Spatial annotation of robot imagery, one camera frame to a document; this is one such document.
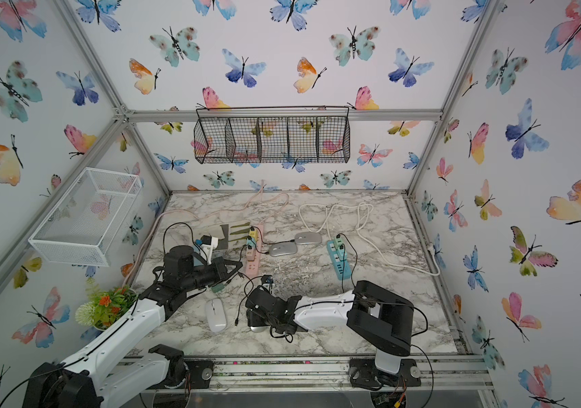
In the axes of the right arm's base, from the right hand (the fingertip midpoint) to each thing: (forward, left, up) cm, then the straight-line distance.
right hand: (252, 313), depth 82 cm
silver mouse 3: (+32, -17, -3) cm, 36 cm away
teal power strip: (+18, -29, -1) cm, 35 cm away
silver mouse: (-4, -3, -2) cm, 5 cm away
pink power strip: (+17, +3, -1) cm, 17 cm away
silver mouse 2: (+26, -7, -3) cm, 27 cm away
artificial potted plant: (-6, +36, +15) cm, 40 cm away
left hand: (+11, +2, +13) cm, 17 cm away
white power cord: (+49, -25, -3) cm, 55 cm away
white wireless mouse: (0, +12, -2) cm, 12 cm away
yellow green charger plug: (+29, +4, +3) cm, 30 cm away
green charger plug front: (+9, +14, -3) cm, 17 cm away
